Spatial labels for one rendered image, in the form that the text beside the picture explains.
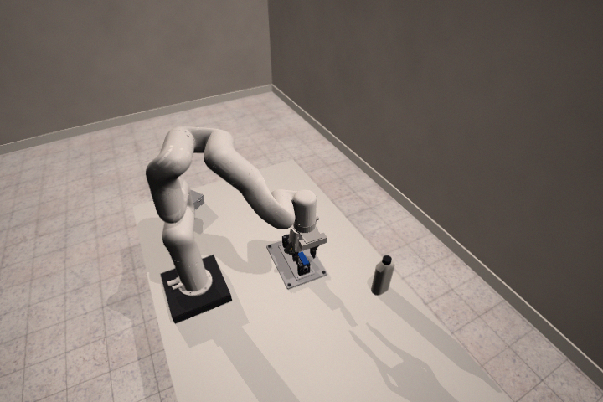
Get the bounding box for grey bottle with black cap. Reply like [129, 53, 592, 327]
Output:
[371, 255, 394, 296]

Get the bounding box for dark grey hinged case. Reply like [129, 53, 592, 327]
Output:
[190, 190, 204, 210]

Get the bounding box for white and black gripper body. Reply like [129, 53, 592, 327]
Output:
[289, 225, 303, 252]

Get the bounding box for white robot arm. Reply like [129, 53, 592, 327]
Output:
[146, 126, 327, 296]

